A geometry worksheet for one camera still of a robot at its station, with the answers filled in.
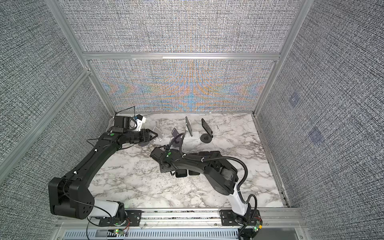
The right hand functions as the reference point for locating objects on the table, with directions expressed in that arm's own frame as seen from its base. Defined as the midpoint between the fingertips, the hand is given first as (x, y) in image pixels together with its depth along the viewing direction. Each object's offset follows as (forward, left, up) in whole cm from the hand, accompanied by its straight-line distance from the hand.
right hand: (167, 166), depth 88 cm
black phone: (-3, -14, -3) cm, 15 cm away
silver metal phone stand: (+26, -17, -5) cm, 32 cm away
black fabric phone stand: (+22, -25, -2) cm, 33 cm away
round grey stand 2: (+15, +18, +1) cm, 23 cm away
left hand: (+9, +5, +18) cm, 21 cm away
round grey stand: (+19, -4, -3) cm, 20 cm away
